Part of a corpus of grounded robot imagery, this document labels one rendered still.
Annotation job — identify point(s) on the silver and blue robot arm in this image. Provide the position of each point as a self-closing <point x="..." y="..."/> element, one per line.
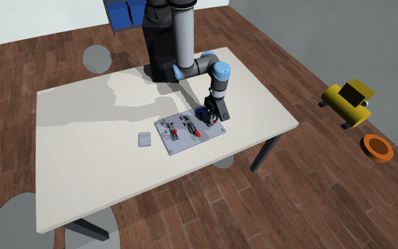
<point x="158" y="13"/>

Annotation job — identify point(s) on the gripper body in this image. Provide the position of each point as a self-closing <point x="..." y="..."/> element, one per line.
<point x="209" y="103"/>

